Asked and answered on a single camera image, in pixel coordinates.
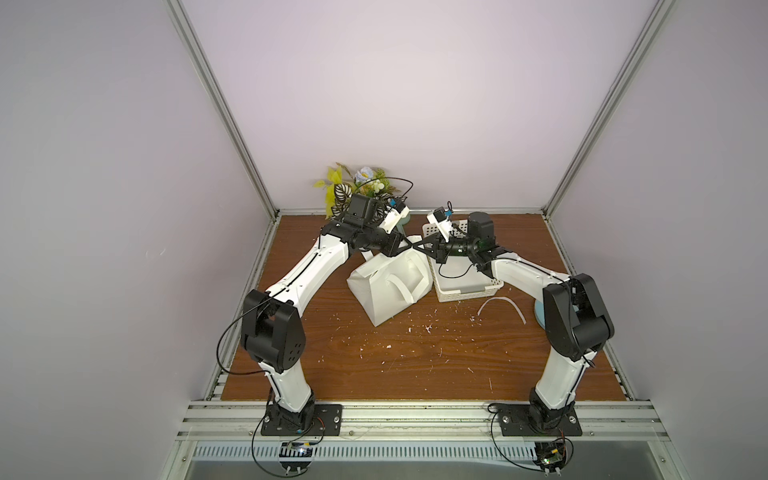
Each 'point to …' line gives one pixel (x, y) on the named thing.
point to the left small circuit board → (295, 449)
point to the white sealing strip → (502, 298)
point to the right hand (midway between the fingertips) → (417, 239)
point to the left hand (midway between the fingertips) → (411, 241)
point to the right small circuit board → (550, 455)
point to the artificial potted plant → (340, 187)
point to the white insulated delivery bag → (385, 284)
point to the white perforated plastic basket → (457, 278)
